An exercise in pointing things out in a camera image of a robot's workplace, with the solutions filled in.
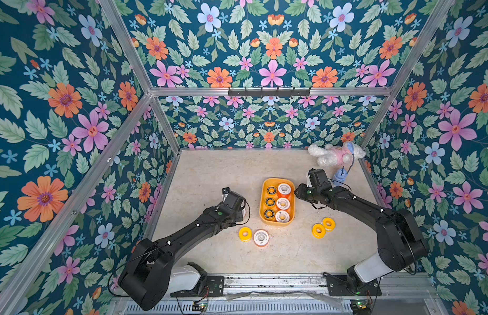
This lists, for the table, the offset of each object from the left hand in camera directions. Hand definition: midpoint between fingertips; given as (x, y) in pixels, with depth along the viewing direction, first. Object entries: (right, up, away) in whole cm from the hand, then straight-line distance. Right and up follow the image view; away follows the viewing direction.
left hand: (239, 212), depth 87 cm
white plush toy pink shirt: (+47, +27, +17) cm, 57 cm away
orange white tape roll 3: (+20, -3, +3) cm, 20 cm away
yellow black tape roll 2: (+14, +3, +8) cm, 17 cm away
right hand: (+27, +9, +4) cm, 29 cm away
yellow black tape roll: (+15, +8, +13) cm, 22 cm away
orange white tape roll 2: (+21, +2, +8) cm, 22 cm away
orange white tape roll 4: (+10, -11, -2) cm, 15 cm away
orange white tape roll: (+21, +9, +9) cm, 25 cm away
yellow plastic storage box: (+18, +12, +17) cm, 28 cm away
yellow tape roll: (+1, -11, -2) cm, 11 cm away
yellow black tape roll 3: (+14, -2, +5) cm, 15 cm away
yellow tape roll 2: (+35, -8, -1) cm, 36 cm away
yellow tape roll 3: (+41, -6, +1) cm, 41 cm away
